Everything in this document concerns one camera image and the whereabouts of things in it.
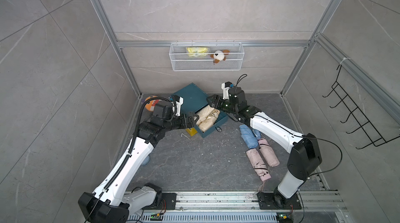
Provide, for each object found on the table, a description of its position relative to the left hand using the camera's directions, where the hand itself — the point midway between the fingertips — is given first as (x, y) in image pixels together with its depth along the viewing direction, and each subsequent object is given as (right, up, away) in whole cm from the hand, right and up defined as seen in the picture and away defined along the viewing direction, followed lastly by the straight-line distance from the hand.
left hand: (193, 115), depth 71 cm
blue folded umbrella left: (+32, -14, +22) cm, 41 cm away
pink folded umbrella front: (+35, -27, +10) cm, 45 cm away
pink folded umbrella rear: (+42, -22, +15) cm, 49 cm away
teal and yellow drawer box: (-1, +9, +16) cm, 19 cm away
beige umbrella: (+5, 0, +10) cm, 12 cm away
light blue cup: (-27, -26, +14) cm, 40 cm away
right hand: (+9, +8, +10) cm, 16 cm away
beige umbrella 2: (+8, -4, +10) cm, 13 cm away
